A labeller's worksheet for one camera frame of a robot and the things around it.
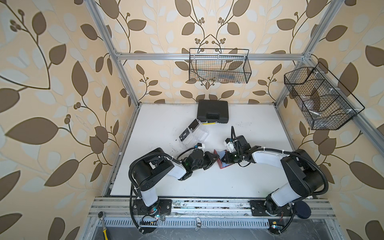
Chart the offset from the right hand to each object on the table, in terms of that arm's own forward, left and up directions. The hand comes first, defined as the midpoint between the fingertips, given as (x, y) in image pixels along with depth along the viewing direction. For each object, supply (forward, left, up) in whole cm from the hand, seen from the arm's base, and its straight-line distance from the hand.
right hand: (222, 160), depth 91 cm
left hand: (-1, +3, +9) cm, 9 cm away
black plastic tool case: (+38, +2, +4) cm, 38 cm away
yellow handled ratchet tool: (-27, +63, +3) cm, 68 cm away
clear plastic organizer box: (+15, +17, +6) cm, 24 cm away
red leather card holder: (-4, +1, +4) cm, 6 cm away
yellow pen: (+28, +5, +1) cm, 29 cm away
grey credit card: (+21, +17, +10) cm, 29 cm away
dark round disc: (-28, -36, +1) cm, 45 cm away
